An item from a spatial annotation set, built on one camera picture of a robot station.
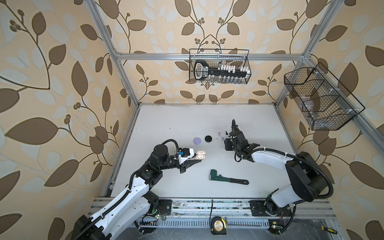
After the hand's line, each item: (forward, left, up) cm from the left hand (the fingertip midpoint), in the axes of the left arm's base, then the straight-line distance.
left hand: (200, 156), depth 69 cm
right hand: (+18, -18, -16) cm, 30 cm away
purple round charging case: (+22, +2, -22) cm, 31 cm away
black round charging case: (+23, -5, -21) cm, 31 cm away
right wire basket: (+24, -61, +13) cm, 67 cm away
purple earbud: (+23, -15, -21) cm, 34 cm away
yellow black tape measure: (-25, -9, -18) cm, 32 cm away
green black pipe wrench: (-2, -8, -22) cm, 23 cm away
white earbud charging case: (+1, 0, 0) cm, 1 cm away
